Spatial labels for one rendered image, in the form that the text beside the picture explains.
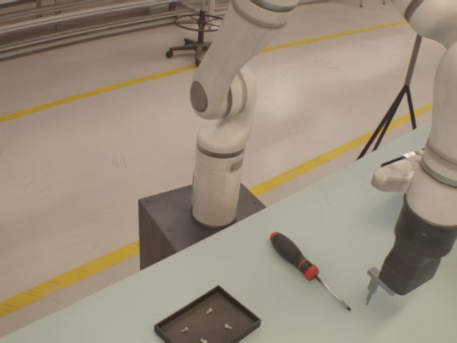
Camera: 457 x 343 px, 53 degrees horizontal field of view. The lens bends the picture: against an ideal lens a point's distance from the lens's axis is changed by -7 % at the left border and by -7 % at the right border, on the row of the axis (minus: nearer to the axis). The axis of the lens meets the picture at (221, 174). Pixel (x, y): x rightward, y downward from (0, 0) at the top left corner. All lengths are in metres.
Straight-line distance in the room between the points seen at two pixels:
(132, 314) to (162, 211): 0.43
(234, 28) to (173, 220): 0.45
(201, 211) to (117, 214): 1.43
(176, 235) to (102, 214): 1.42
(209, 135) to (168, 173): 1.76
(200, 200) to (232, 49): 0.34
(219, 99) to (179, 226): 0.31
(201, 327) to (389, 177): 0.29
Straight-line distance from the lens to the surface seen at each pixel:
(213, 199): 0.95
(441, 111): 0.51
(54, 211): 2.44
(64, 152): 2.87
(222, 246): 0.75
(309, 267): 0.71
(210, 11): 4.84
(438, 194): 0.54
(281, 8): 0.71
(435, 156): 0.53
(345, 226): 0.83
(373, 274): 0.64
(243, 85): 0.85
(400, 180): 0.58
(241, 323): 0.64
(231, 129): 0.90
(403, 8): 0.53
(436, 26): 0.52
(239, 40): 0.75
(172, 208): 1.05
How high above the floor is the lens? 1.50
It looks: 34 degrees down
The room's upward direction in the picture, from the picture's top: 6 degrees clockwise
